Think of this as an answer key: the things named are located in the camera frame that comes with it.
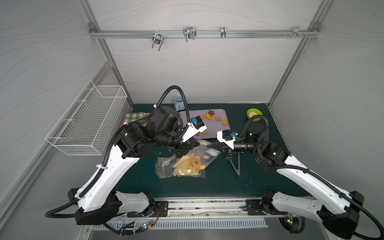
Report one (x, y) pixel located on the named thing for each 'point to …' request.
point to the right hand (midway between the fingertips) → (207, 142)
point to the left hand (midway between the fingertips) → (197, 143)
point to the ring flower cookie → (218, 118)
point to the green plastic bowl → (258, 111)
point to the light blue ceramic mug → (179, 104)
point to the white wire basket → (84, 129)
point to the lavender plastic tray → (215, 120)
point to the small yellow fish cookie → (208, 116)
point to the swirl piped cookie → (202, 117)
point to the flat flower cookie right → (224, 122)
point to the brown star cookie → (211, 112)
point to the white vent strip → (183, 223)
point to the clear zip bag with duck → (164, 169)
